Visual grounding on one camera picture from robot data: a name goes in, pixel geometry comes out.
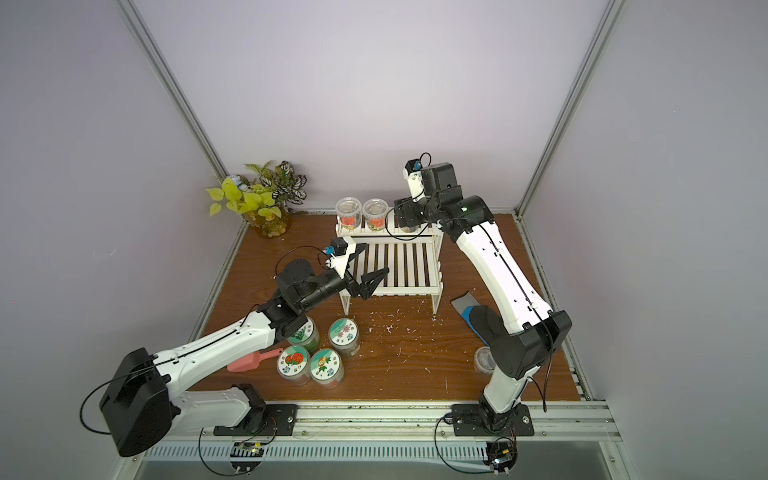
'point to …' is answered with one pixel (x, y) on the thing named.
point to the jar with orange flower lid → (326, 368)
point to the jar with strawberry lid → (294, 365)
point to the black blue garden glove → (481, 317)
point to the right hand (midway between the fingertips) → (409, 197)
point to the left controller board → (246, 457)
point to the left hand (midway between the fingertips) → (377, 258)
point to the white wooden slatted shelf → (411, 256)
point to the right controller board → (501, 456)
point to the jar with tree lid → (307, 336)
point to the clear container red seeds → (348, 212)
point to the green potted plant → (264, 199)
